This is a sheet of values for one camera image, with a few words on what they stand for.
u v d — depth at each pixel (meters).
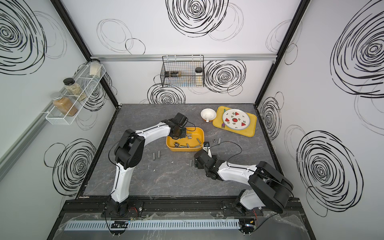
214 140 0.99
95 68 0.86
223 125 1.08
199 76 0.84
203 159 0.67
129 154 0.55
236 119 1.12
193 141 0.99
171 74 0.94
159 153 0.93
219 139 0.99
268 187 0.43
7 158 0.51
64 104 0.64
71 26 0.77
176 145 0.96
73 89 0.71
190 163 0.89
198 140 0.99
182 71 0.96
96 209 0.75
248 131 1.04
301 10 0.73
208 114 1.12
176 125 0.79
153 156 0.91
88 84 0.93
